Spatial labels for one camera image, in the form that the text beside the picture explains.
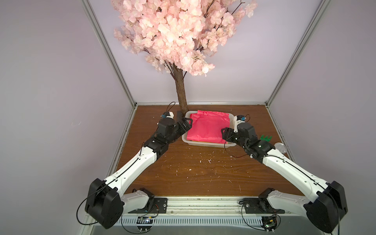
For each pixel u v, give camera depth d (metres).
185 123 0.69
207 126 0.91
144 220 0.72
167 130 0.59
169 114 0.73
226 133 0.71
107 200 0.39
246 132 0.57
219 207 0.74
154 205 0.72
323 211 0.37
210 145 0.92
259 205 0.67
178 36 0.48
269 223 0.71
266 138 0.97
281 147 0.88
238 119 0.70
